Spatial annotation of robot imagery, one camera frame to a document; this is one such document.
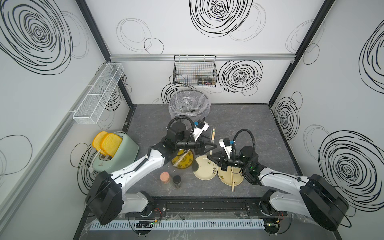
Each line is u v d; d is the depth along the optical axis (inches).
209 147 25.9
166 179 28.8
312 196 16.6
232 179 32.0
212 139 26.9
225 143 26.3
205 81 35.0
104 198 15.7
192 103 38.9
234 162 26.7
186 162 35.1
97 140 29.1
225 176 32.7
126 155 29.8
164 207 29.1
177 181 29.0
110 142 30.1
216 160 27.6
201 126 24.4
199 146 24.2
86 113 27.7
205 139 27.5
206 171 33.8
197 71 48.8
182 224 38.0
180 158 35.2
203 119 32.7
